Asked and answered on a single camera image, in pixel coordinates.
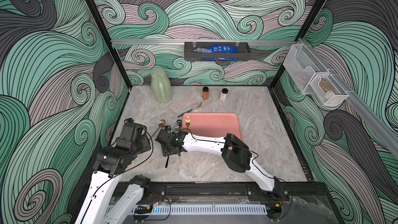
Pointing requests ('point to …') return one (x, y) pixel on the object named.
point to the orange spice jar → (205, 93)
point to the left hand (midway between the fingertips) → (145, 139)
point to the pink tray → (213, 124)
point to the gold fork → (187, 121)
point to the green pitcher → (161, 86)
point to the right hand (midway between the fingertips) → (168, 149)
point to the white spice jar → (224, 92)
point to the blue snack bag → (217, 48)
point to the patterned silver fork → (176, 125)
